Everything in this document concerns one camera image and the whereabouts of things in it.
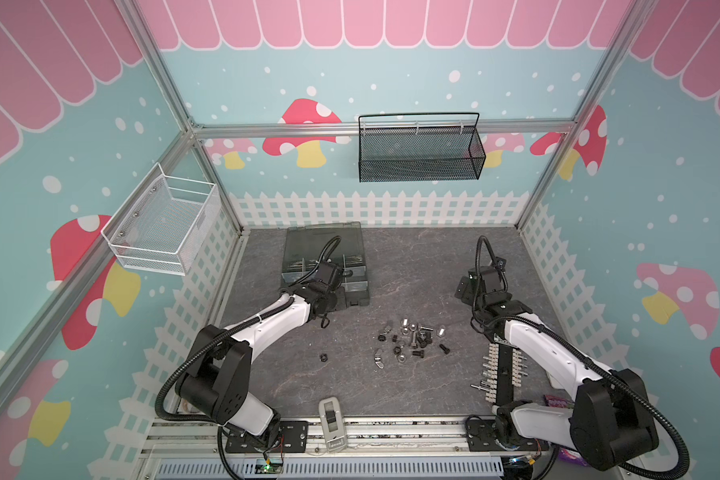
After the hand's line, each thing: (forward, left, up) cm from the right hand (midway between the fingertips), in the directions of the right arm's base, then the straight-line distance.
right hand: (475, 286), depth 87 cm
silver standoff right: (-9, +9, -10) cm, 17 cm away
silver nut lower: (-17, +22, -12) cm, 30 cm away
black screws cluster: (-10, +15, -13) cm, 22 cm away
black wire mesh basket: (+42, +21, +18) cm, 50 cm away
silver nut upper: (-8, +20, -12) cm, 25 cm away
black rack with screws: (-20, -7, -12) cm, 24 cm away
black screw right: (-14, +9, -13) cm, 21 cm away
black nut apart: (-16, +45, -12) cm, 50 cm away
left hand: (-2, +41, -5) cm, 41 cm away
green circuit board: (-42, +56, -15) cm, 72 cm away
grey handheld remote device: (-34, +41, -10) cm, 54 cm away
